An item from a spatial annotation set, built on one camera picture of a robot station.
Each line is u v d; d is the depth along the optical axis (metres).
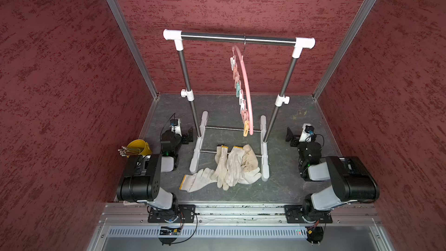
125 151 0.74
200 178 0.83
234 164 0.84
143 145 0.84
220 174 0.81
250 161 0.86
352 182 0.45
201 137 0.95
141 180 0.44
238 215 0.76
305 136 0.77
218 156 0.87
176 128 0.81
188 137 0.85
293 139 0.83
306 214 0.68
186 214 0.74
